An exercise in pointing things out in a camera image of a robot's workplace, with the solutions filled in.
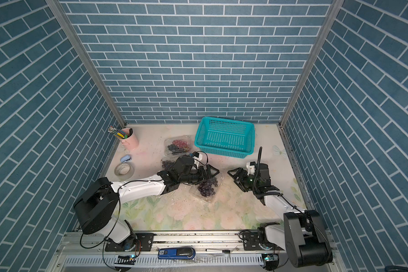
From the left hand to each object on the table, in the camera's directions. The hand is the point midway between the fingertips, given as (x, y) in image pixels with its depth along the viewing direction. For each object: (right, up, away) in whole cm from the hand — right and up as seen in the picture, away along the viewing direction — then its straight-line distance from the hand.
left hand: (218, 177), depth 80 cm
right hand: (+7, -1, +7) cm, 10 cm away
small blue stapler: (-55, +6, +20) cm, 59 cm away
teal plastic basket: (+6, +19, +35) cm, 40 cm away
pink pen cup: (-53, +18, +20) cm, 59 cm away
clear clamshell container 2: (-22, +10, +20) cm, 31 cm away
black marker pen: (0, -30, -7) cm, 31 cm away
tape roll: (-54, 0, +17) cm, 56 cm away
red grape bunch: (-21, +15, +24) cm, 35 cm away
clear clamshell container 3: (-28, +5, +14) cm, 32 cm away
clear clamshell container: (-6, -8, +5) cm, 11 cm away
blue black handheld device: (-17, -28, -12) cm, 35 cm away
